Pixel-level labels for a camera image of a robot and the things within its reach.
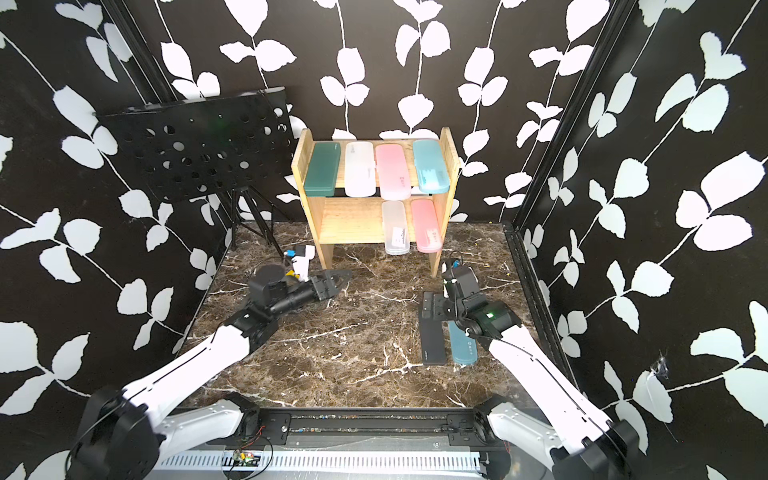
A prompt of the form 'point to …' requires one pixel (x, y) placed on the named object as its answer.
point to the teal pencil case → (464, 347)
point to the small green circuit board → (248, 459)
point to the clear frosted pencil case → (395, 228)
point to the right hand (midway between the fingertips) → (436, 293)
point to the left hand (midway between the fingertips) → (347, 273)
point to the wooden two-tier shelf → (348, 221)
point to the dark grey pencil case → (433, 334)
